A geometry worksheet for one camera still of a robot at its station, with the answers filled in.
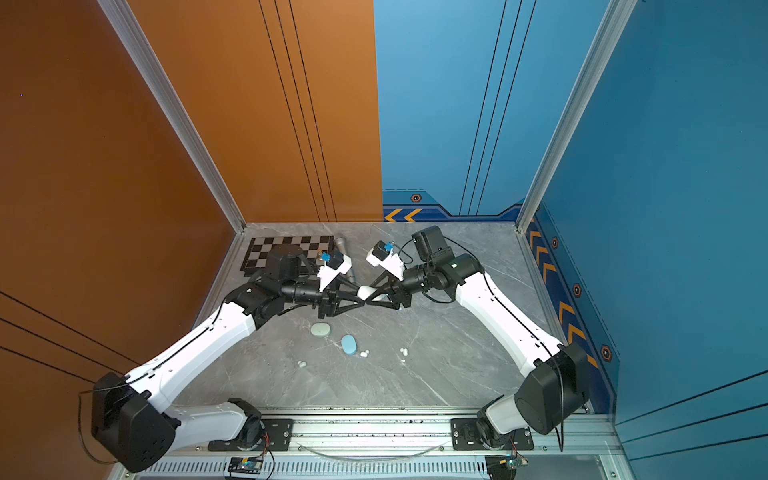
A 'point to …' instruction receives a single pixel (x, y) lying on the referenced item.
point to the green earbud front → (301, 364)
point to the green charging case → (320, 329)
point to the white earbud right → (405, 351)
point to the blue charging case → (348, 344)
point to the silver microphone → (340, 245)
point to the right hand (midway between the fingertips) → (370, 293)
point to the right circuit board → (503, 467)
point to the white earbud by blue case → (364, 354)
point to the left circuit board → (246, 465)
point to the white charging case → (364, 292)
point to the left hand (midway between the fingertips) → (362, 295)
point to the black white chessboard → (259, 247)
